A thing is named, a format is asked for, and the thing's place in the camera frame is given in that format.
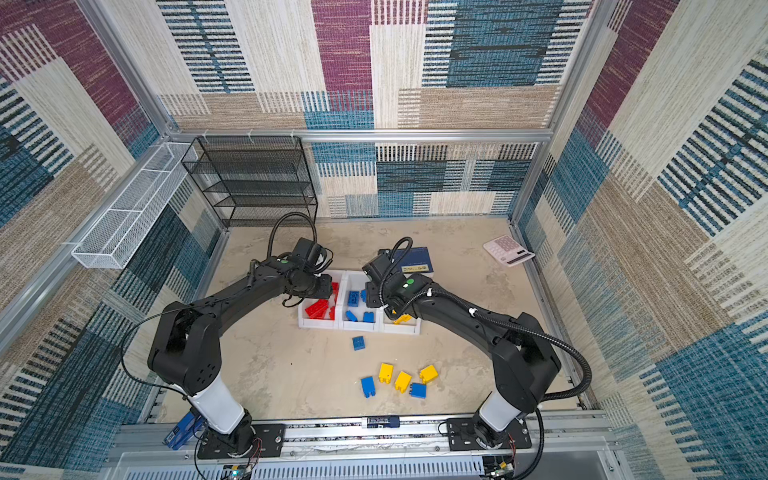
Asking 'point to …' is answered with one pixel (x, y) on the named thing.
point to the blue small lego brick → (358, 343)
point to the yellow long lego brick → (402, 318)
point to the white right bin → (386, 325)
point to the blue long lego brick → (350, 316)
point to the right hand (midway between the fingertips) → (380, 296)
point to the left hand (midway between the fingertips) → (327, 285)
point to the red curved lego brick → (332, 313)
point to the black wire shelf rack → (252, 180)
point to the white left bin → (325, 313)
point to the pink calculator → (508, 250)
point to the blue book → (417, 260)
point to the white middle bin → (356, 281)
